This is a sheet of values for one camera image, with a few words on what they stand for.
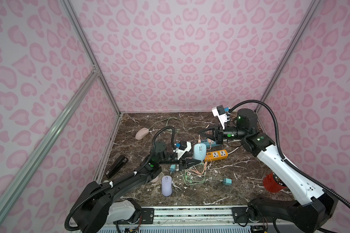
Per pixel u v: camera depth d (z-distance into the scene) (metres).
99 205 0.40
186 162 0.62
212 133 0.60
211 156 0.92
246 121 0.51
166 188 0.81
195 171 0.88
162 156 0.61
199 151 0.63
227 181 0.80
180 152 0.61
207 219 0.72
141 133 1.06
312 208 0.37
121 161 0.90
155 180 0.84
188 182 0.84
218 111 0.56
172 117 1.17
